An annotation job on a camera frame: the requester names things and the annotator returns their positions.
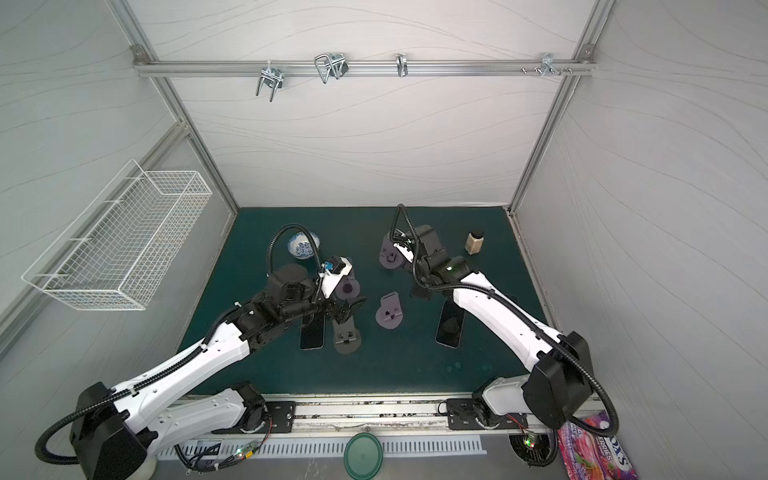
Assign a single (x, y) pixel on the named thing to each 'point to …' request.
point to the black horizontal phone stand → (421, 293)
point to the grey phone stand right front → (390, 314)
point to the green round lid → (363, 456)
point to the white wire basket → (119, 250)
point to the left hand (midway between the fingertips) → (359, 282)
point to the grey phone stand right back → (389, 257)
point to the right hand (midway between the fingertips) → (428, 239)
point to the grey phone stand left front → (347, 339)
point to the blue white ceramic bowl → (300, 246)
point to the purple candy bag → (587, 456)
